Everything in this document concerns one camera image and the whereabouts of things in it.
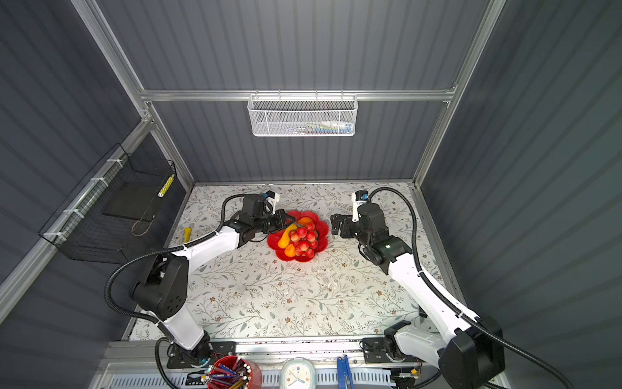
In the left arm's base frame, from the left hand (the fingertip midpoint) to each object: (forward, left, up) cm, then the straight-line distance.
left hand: (296, 218), depth 89 cm
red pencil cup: (-46, +16, -5) cm, 49 cm away
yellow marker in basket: (+3, +44, +12) cm, 46 cm away
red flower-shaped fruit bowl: (+2, -10, -9) cm, 14 cm away
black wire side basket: (-7, +56, +13) cm, 58 cm away
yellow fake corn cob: (-2, +5, -11) cm, 12 cm away
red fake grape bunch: (-6, -3, -6) cm, 9 cm away
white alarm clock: (-46, 0, -13) cm, 48 cm away
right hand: (-7, -17, +8) cm, 20 cm away
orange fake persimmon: (+5, -4, -9) cm, 11 cm away
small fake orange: (-8, +3, -10) cm, 13 cm away
